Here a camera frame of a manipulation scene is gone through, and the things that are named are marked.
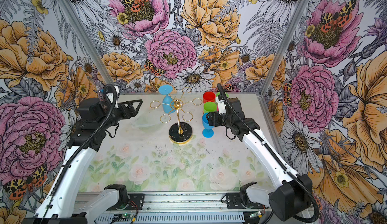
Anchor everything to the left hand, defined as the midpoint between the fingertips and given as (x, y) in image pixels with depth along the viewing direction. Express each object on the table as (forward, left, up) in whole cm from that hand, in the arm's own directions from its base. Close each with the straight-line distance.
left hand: (138, 107), depth 70 cm
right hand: (0, -35, -10) cm, 37 cm away
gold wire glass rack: (+5, -16, -31) cm, 35 cm away
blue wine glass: (+13, -10, -12) cm, 20 cm away
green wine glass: (+15, -35, -18) cm, 42 cm away
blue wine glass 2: (+5, -34, -33) cm, 48 cm away
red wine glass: (+24, -35, -18) cm, 46 cm away
